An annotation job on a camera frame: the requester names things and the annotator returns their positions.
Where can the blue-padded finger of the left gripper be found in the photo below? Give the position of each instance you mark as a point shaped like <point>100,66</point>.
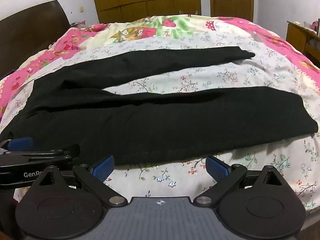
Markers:
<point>21,144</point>

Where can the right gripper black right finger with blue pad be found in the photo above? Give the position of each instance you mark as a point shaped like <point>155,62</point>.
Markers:
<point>227,180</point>

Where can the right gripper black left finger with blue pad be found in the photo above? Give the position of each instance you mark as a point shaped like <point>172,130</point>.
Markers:
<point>92,179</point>

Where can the black pants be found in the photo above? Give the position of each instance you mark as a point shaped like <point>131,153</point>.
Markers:
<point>72,105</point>

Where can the white floral bed sheet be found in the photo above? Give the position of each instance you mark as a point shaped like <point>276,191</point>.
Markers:
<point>296,159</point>

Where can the dark wooden headboard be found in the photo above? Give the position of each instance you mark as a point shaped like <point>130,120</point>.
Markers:
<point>29,31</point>

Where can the pink cartoon quilt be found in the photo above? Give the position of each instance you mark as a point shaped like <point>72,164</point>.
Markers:
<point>178,26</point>

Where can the wooden side table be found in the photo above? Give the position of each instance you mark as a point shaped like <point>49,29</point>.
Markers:
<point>304,40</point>

